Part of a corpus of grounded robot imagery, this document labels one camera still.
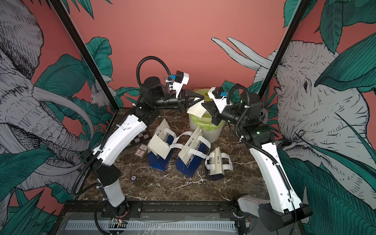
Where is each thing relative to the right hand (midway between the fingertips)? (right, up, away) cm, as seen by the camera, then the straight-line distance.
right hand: (202, 101), depth 58 cm
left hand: (0, +1, -3) cm, 3 cm away
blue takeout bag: (-18, -16, +25) cm, 35 cm away
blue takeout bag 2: (-3, -22, +17) cm, 28 cm away
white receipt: (-22, -21, +16) cm, 34 cm away
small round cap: (-39, -42, +27) cm, 63 cm away
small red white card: (-37, -27, +36) cm, 59 cm away
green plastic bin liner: (+3, -8, +20) cm, 22 cm away
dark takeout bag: (+7, -27, +6) cm, 29 cm away
